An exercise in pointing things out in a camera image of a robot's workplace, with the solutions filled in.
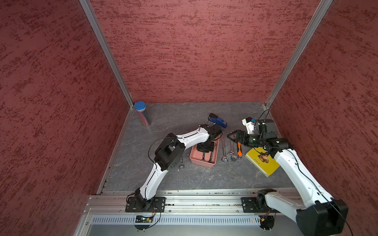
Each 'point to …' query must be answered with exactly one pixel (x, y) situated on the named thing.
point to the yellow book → (263, 160)
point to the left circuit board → (141, 219)
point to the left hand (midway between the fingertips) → (204, 153)
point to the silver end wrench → (181, 164)
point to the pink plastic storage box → (206, 159)
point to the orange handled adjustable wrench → (239, 150)
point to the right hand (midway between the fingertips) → (232, 140)
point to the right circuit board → (267, 221)
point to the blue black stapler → (218, 120)
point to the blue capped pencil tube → (140, 106)
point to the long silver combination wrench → (224, 159)
